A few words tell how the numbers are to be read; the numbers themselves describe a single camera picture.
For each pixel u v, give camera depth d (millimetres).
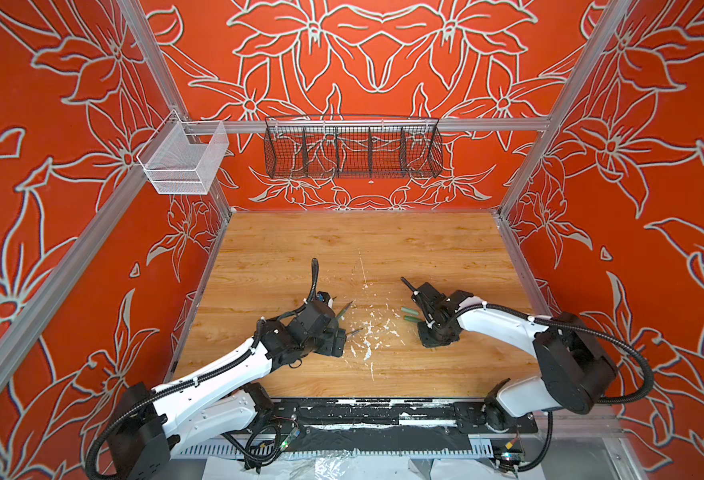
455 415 741
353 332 875
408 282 812
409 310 892
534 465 670
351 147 976
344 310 924
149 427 393
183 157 947
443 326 632
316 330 606
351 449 697
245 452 599
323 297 715
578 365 431
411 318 888
